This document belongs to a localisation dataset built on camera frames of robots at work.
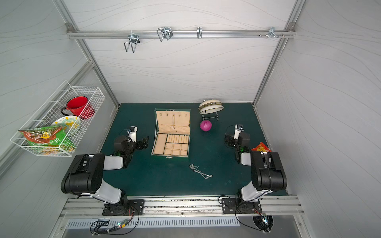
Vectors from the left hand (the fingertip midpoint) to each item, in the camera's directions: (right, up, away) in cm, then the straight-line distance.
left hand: (142, 135), depth 94 cm
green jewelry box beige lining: (+19, +1, +3) cm, 19 cm away
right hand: (+60, +2, +2) cm, 61 cm away
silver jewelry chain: (+40, -22, -10) cm, 47 cm away
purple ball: (+42, +6, +8) cm, 43 cm away
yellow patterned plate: (-24, +9, -26) cm, 36 cm away
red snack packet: (+78, -8, +1) cm, 79 cm away
